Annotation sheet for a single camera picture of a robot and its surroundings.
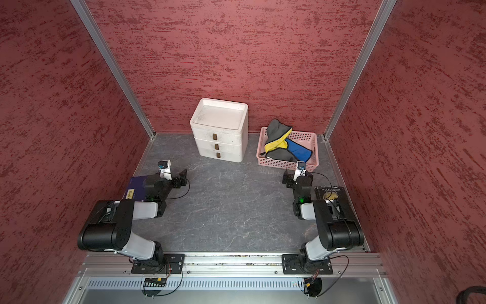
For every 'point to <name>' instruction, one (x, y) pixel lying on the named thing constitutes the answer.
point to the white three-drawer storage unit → (221, 129)
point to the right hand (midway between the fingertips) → (295, 171)
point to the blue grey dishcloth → (300, 152)
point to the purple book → (136, 190)
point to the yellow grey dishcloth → (276, 146)
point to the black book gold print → (330, 192)
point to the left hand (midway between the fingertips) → (177, 172)
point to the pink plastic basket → (307, 140)
